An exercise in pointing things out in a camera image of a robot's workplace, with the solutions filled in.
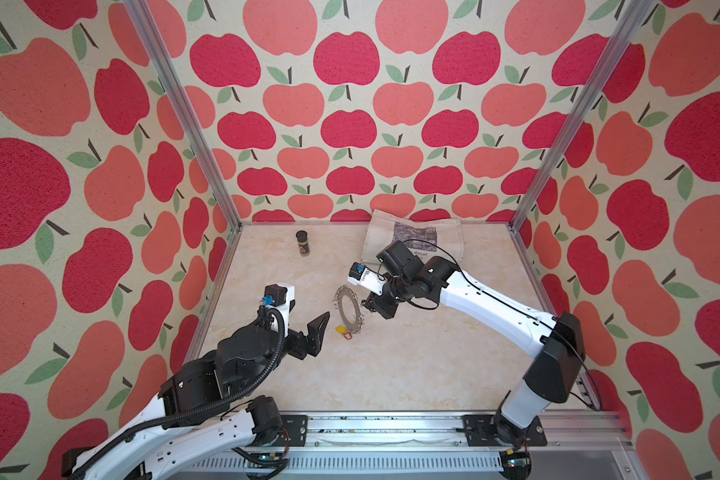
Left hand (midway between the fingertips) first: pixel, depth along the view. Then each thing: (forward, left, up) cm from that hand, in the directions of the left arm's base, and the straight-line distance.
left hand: (317, 314), depth 61 cm
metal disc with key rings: (+12, -5, -17) cm, 21 cm away
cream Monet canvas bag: (+43, -35, -23) cm, 60 cm away
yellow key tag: (+11, -3, -30) cm, 32 cm away
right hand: (+11, -13, -13) cm, 21 cm away
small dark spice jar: (+42, +11, -25) cm, 50 cm away
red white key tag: (+8, -5, -29) cm, 30 cm away
